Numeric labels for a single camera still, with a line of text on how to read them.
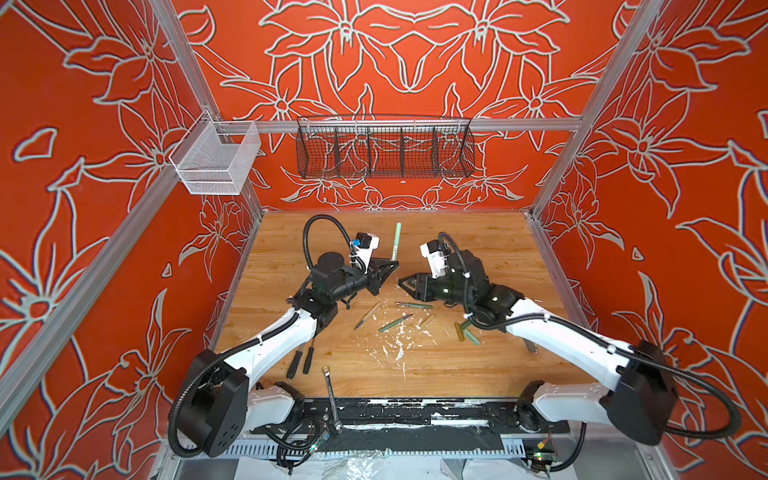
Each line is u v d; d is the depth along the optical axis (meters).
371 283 0.68
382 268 0.71
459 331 0.87
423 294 0.66
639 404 0.39
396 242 0.71
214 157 0.94
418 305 0.93
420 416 0.74
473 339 0.85
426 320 0.90
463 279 0.56
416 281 0.68
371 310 0.91
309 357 0.83
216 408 0.40
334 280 0.60
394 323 0.90
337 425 0.72
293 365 0.81
